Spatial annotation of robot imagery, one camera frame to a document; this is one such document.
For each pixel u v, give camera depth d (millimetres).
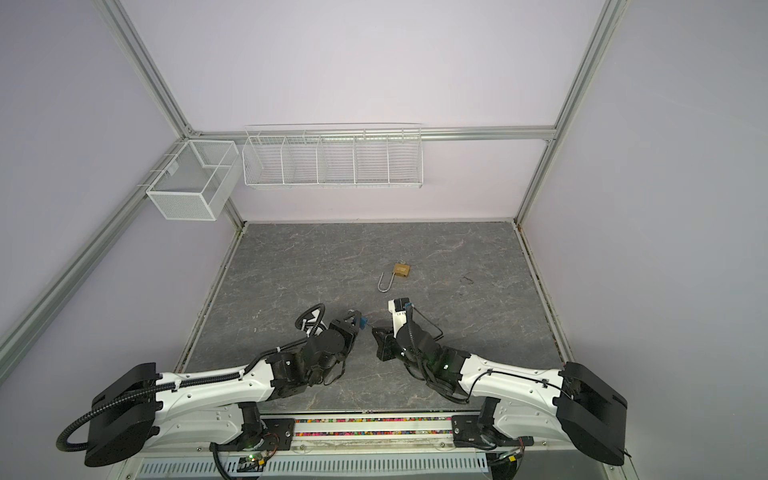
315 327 708
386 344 672
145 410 412
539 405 457
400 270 1052
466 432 738
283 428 755
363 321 767
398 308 697
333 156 992
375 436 752
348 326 724
